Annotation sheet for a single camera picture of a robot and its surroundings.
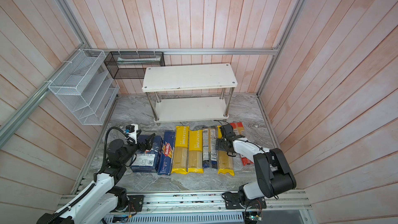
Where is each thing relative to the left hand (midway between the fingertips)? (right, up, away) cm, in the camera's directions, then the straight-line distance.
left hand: (148, 134), depth 81 cm
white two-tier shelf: (+20, +27, +45) cm, 57 cm away
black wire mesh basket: (-18, +44, +23) cm, 53 cm away
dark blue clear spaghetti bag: (+34, -9, +9) cm, 36 cm away
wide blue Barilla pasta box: (0, -14, -2) cm, 14 cm away
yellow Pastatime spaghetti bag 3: (+42, -16, +3) cm, 45 cm away
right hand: (+44, -9, +12) cm, 46 cm away
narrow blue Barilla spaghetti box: (+9, -11, +5) cm, 15 cm away
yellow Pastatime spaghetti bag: (+17, -13, +5) cm, 22 cm away
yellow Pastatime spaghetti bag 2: (+25, -11, +7) cm, 28 cm away
